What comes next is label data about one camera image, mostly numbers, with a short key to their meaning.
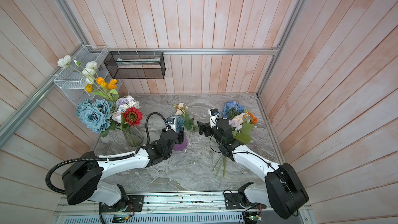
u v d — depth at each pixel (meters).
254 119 0.98
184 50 0.97
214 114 0.71
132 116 0.73
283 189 0.41
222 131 0.62
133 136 0.87
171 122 0.71
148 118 0.73
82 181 0.42
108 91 0.72
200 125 0.75
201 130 0.76
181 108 1.07
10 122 0.53
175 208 0.73
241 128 0.90
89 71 0.71
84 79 0.70
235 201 0.73
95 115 0.59
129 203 0.72
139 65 1.04
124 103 0.75
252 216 0.71
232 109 1.01
